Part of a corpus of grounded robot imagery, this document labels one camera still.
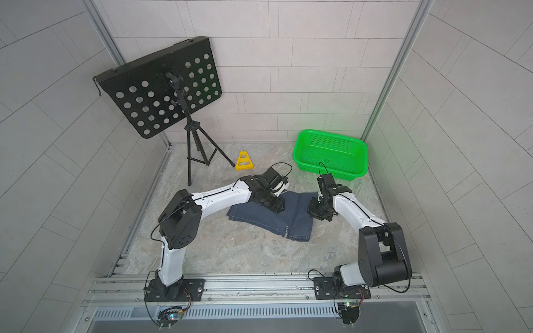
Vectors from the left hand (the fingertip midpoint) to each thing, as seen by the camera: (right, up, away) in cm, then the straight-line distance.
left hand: (285, 206), depth 88 cm
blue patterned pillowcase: (+3, -6, -2) cm, 7 cm away
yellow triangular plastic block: (-21, +19, +21) cm, 35 cm away
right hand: (+10, -2, 0) cm, 10 cm away
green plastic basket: (+23, +24, +24) cm, 41 cm away
